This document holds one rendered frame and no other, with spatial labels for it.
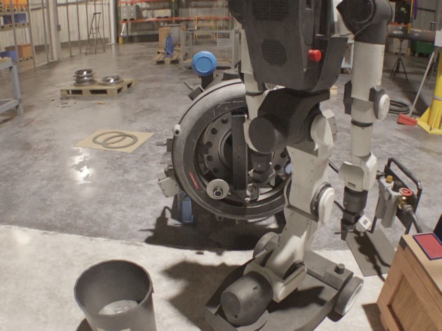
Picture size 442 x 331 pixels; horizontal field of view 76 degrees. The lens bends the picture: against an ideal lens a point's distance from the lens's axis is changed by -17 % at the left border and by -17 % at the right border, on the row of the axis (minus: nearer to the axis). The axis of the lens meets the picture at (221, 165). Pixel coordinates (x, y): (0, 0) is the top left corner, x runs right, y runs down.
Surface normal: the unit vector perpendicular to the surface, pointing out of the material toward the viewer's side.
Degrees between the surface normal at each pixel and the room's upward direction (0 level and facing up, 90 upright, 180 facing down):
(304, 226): 60
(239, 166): 90
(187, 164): 90
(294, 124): 90
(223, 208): 90
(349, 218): 101
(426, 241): 0
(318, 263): 0
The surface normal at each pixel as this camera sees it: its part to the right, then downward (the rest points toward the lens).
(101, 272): 0.65, 0.28
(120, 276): 0.08, 0.38
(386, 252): 0.00, -0.90
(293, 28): -0.70, 0.52
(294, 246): -0.63, -0.19
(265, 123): -0.73, 0.30
